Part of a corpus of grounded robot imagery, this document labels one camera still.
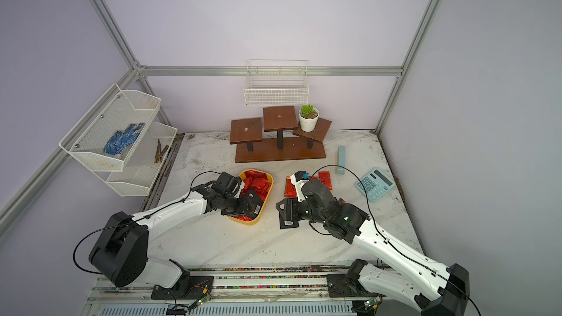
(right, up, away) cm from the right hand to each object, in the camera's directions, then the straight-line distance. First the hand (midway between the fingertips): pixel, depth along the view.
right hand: (283, 208), depth 72 cm
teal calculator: (+43, +4, +29) cm, 52 cm away
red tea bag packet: (+3, +2, +26) cm, 27 cm away
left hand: (-15, -5, +15) cm, 22 cm away
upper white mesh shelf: (-63, +26, +6) cm, 68 cm away
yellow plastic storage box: (-10, +6, +24) cm, 26 cm away
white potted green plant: (+11, +34, +23) cm, 42 cm away
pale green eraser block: (+28, +16, +33) cm, 46 cm away
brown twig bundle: (-55, +19, +23) cm, 63 cm away
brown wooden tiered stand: (-3, +26, +33) cm, 42 cm away
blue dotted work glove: (-59, +23, +5) cm, 63 cm away
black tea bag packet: (+2, +1, -11) cm, 11 cm away
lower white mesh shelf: (-61, +14, +21) cm, 66 cm away
